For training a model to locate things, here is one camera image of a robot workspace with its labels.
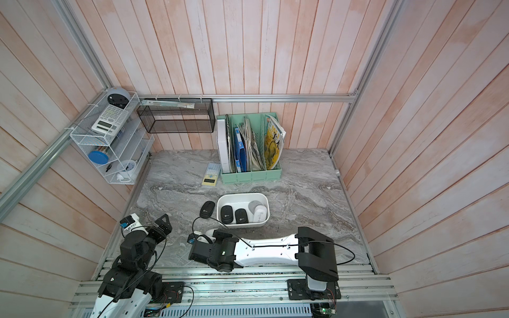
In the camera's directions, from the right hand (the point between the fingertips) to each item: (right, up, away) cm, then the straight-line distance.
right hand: (219, 232), depth 78 cm
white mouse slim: (+17, +5, +10) cm, 20 cm away
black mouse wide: (+8, +4, +12) cm, 15 cm away
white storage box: (+6, +10, +20) cm, 23 cm away
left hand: (-23, +4, -1) cm, 24 cm away
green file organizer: (+16, +52, +27) cm, 61 cm away
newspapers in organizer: (+15, +32, +20) cm, 41 cm away
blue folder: (+8, +31, +19) cm, 37 cm away
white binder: (0, +34, +16) cm, 38 cm away
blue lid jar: (-48, +30, -2) cm, 57 cm away
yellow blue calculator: (-10, +22, +29) cm, 38 cm away
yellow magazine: (+25, +43, +22) cm, 55 cm away
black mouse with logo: (+1, +4, +12) cm, 13 cm away
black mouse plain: (-9, +6, +16) cm, 19 cm away
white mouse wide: (-3, +1, -3) cm, 5 cm away
